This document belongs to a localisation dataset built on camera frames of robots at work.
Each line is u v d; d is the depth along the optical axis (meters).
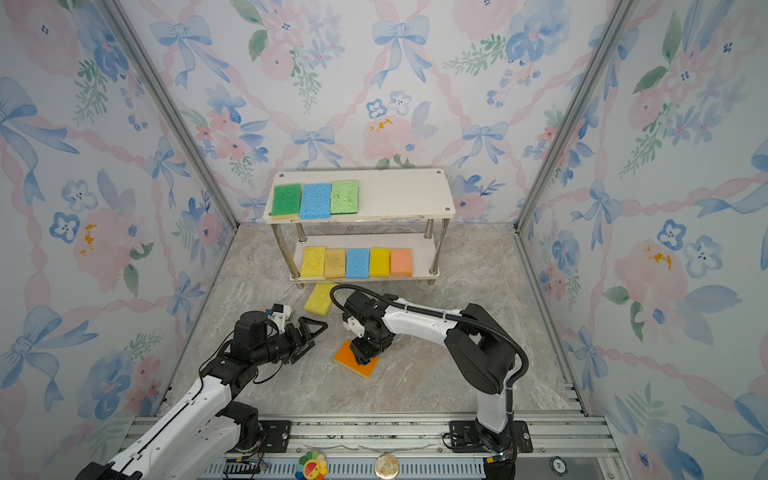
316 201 0.77
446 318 0.51
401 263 0.98
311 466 0.69
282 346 0.70
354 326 0.81
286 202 0.76
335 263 0.99
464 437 0.73
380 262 0.99
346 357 0.85
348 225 1.21
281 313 0.77
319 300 0.97
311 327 0.74
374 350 0.76
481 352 0.47
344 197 0.77
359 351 0.75
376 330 0.65
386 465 0.70
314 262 1.00
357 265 0.98
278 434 0.75
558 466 0.70
